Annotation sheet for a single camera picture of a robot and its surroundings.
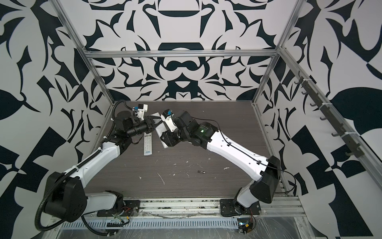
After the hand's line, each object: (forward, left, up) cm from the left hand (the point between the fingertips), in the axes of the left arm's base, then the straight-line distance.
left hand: (165, 116), depth 75 cm
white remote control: (-1, +14, -26) cm, 30 cm away
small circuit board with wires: (-43, -37, -29) cm, 64 cm away
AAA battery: (-18, -18, -28) cm, 38 cm away
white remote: (-5, +3, -3) cm, 7 cm away
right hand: (-10, 0, -1) cm, 10 cm away
